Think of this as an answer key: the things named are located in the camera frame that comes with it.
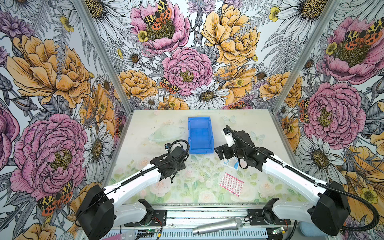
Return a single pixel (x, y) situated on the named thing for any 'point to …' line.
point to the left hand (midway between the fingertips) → (178, 166)
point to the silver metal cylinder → (229, 225)
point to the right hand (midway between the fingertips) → (223, 150)
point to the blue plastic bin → (200, 135)
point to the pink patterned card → (232, 184)
